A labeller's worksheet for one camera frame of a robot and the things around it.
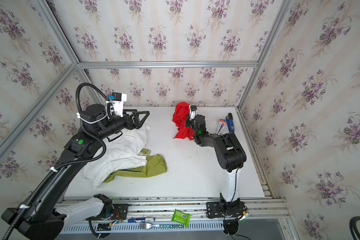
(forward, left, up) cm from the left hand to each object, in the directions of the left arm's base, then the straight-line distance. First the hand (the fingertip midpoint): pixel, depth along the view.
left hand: (142, 109), depth 63 cm
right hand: (+22, -21, -26) cm, 40 cm away
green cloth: (-8, -3, -38) cm, 39 cm away
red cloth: (+21, -18, -22) cm, 35 cm away
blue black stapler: (+26, -53, -36) cm, 69 cm away
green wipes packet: (-34, -17, -40) cm, 55 cm away
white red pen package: (+22, -47, -39) cm, 65 cm away
